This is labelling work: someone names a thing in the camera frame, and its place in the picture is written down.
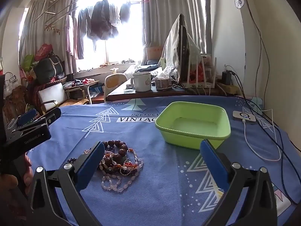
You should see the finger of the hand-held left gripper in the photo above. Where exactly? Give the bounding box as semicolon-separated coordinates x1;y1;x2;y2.
8;109;38;129
7;108;62;137

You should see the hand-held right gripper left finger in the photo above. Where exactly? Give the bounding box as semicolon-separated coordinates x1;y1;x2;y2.
25;142;105;226

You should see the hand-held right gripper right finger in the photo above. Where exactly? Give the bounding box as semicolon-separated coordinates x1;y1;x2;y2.
200;139;278;226

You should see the pile of beaded bracelets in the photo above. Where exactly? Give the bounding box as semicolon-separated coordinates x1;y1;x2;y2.
67;140;144;192

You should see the green plastic basin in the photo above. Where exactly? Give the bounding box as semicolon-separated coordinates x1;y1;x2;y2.
155;101;231;150

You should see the person's left hand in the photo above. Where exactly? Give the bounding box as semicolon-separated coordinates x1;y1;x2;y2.
0;154;33;195

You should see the wooden armchair with white cushion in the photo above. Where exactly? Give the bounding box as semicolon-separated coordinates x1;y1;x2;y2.
38;82;92;113

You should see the low wooden table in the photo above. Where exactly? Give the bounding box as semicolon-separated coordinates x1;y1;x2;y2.
63;80;100;99

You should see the small pile of clothes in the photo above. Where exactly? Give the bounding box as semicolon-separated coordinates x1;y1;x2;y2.
71;77;97;85

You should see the dark green duffel bag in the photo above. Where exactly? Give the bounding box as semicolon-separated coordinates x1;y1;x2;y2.
33;54;65;84

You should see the white charging device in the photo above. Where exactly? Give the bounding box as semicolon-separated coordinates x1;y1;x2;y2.
233;110;257;125

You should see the blue printed tablecloth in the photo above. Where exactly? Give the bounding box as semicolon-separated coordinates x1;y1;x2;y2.
26;95;301;226

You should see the red bag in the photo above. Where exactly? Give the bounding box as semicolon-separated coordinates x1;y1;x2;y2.
35;44;54;62

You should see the white yellow chair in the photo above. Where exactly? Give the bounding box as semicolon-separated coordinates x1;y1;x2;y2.
104;73;128;99

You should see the dark wooden desk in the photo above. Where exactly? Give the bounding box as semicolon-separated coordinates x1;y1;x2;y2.
105;75;236;102

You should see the teal tissue pack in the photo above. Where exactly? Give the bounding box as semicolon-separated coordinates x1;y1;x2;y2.
250;96;265;113

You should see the yellowish power strip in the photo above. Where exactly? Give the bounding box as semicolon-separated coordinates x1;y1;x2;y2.
216;82;239;95

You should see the white antenna router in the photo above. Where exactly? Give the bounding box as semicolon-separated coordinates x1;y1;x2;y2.
186;54;217;89

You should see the grey curtain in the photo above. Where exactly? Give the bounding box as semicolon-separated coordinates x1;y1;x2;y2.
141;0;212;66
19;0;80;76

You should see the black power adapter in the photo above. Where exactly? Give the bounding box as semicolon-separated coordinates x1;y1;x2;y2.
222;71;232;85

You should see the orange plastic bag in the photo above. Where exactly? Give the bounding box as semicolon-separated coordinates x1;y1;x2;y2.
190;65;205;83

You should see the white enamel mug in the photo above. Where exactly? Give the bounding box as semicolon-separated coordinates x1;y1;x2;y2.
130;72;152;92

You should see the patterned paper bundle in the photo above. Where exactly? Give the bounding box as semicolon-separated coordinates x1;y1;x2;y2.
155;78;173;90

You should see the crinkled clear plastic bag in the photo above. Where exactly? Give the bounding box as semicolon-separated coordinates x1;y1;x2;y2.
159;66;179;80

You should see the row of hanging clothes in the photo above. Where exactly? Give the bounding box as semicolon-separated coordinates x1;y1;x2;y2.
63;0;132;60

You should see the dark blue folded cloth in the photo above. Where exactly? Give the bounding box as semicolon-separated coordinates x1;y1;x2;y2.
135;62;163;76

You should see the black monitor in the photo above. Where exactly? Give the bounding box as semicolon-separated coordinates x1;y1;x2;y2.
177;16;189;83

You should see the cardboard box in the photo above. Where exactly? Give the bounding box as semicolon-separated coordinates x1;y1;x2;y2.
146;46;164;60

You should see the white cable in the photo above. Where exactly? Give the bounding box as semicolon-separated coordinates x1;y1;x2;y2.
243;121;282;162

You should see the black adapter cable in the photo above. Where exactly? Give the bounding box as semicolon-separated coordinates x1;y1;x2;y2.
232;71;300;206

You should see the thin black wall cable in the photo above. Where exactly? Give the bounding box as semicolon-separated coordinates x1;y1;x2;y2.
234;0;270;99

